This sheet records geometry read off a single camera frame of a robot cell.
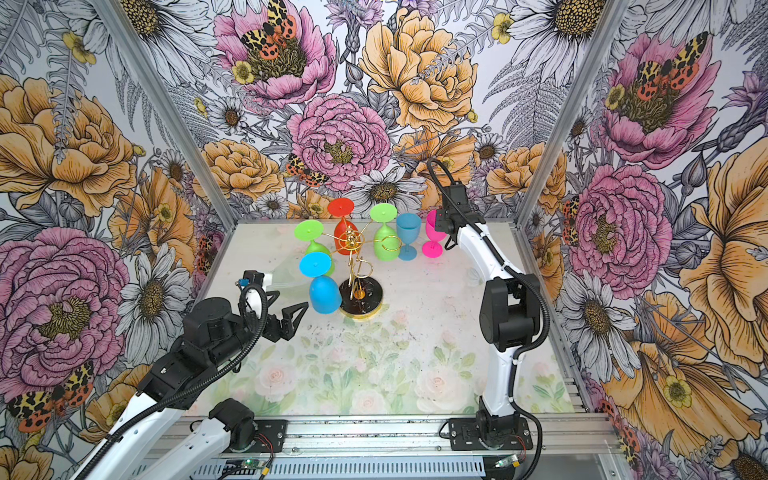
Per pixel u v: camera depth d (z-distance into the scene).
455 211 0.68
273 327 0.60
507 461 0.71
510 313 0.53
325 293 0.78
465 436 0.74
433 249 1.08
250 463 0.71
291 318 0.62
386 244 0.90
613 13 0.72
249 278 0.57
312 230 0.78
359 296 0.97
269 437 0.73
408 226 0.99
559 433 0.76
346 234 0.76
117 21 0.72
